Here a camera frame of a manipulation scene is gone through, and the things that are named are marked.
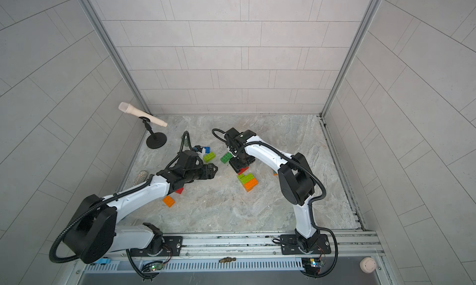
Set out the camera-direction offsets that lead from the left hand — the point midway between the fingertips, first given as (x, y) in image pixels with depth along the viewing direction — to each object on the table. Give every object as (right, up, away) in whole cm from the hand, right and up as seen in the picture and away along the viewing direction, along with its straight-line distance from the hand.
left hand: (215, 167), depth 87 cm
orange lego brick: (-19, -14, -6) cm, 25 cm away
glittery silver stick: (-36, -5, 0) cm, 36 cm away
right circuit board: (+39, -33, -19) cm, 54 cm away
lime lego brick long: (-4, +4, +9) cm, 11 cm away
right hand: (+12, 0, +2) cm, 12 cm away
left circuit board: (-17, -31, -21) cm, 42 cm away
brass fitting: (+8, -31, -19) cm, 37 cm away
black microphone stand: (-36, +12, +16) cm, 41 cm away
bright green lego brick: (+4, +3, +9) cm, 11 cm away
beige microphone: (-39, +28, -4) cm, 48 cm away
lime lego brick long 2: (+14, -5, 0) cm, 15 cm away
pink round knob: (+58, -31, -21) cm, 69 cm away
